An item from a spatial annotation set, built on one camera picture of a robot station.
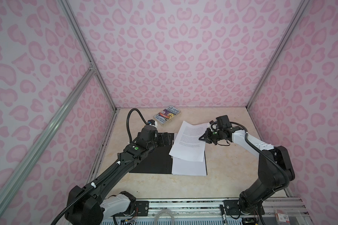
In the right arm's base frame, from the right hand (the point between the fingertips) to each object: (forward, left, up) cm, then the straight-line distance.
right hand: (200, 136), depth 86 cm
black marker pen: (-38, -10, -12) cm, 41 cm away
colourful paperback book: (+28, +23, -12) cm, 38 cm away
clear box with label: (-39, -38, -12) cm, 55 cm away
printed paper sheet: (-2, +8, -5) cm, 10 cm away
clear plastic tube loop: (-37, +21, -15) cm, 45 cm away
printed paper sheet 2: (-13, +11, -14) cm, 22 cm away
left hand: (-3, +21, +7) cm, 22 cm away
